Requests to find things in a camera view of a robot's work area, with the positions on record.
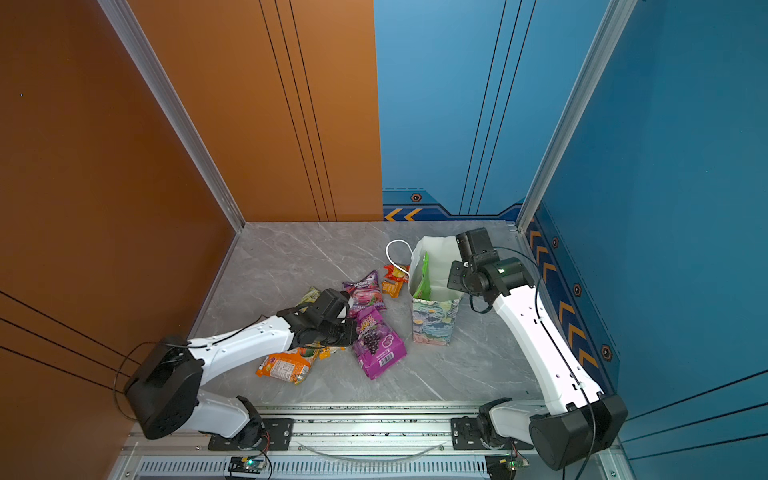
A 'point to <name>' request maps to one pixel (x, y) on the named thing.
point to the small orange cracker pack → (392, 288)
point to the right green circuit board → (516, 463)
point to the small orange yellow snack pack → (325, 353)
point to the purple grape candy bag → (376, 346)
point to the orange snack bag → (293, 366)
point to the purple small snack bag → (365, 294)
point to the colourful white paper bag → (434, 320)
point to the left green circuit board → (247, 464)
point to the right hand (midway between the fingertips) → (456, 277)
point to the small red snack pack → (395, 274)
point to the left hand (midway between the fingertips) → (361, 335)
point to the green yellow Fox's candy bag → (310, 297)
